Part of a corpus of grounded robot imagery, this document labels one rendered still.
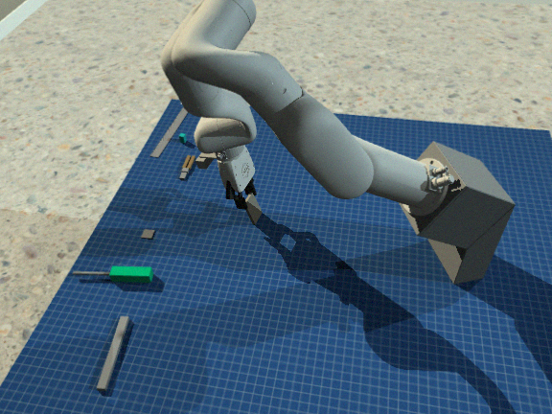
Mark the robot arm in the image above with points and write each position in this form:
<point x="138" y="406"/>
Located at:
<point x="345" y="165"/>

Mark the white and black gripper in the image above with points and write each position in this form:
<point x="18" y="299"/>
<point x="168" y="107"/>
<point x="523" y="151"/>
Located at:
<point x="236" y="174"/>

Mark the grey long bar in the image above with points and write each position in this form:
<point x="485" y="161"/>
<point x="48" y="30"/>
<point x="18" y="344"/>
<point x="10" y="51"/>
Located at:
<point x="113" y="354"/>

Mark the green-handled screwdriver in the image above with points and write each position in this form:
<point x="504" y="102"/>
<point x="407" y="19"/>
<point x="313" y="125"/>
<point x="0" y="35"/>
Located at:
<point x="134" y="274"/>

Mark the grey flat bar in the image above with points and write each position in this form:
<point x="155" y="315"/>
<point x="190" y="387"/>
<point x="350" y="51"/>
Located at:
<point x="169" y="134"/>

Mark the grey square tile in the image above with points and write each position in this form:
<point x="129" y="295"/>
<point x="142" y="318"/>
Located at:
<point x="147" y="234"/>

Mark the dark blue grid mat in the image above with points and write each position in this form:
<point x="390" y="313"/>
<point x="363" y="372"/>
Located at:
<point x="324" y="306"/>

